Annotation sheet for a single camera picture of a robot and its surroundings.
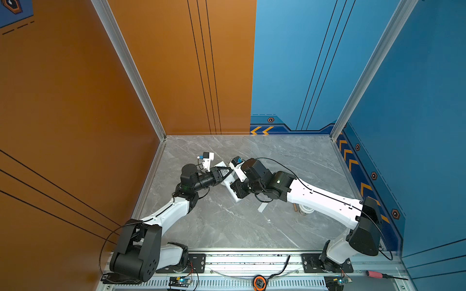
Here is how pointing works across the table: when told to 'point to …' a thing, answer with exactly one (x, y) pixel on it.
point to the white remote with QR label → (230, 179)
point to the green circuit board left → (179, 282)
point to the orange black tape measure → (260, 282)
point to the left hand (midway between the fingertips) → (233, 170)
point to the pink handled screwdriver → (379, 275)
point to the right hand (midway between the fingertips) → (230, 186)
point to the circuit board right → (337, 282)
